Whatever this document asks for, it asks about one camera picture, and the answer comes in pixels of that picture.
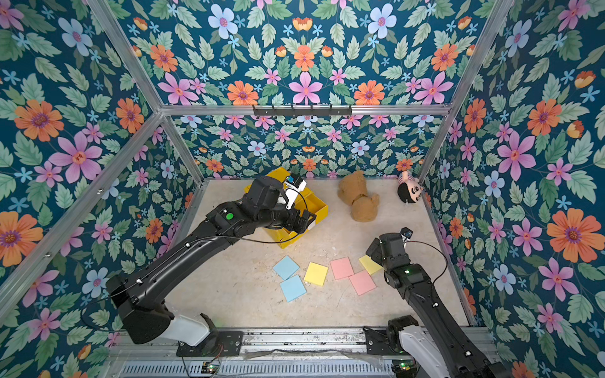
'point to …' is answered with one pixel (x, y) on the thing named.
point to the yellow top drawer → (312, 205)
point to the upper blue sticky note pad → (286, 267)
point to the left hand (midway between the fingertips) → (307, 209)
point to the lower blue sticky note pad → (293, 288)
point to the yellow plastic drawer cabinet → (281, 174)
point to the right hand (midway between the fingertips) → (381, 247)
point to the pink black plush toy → (409, 189)
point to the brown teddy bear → (352, 190)
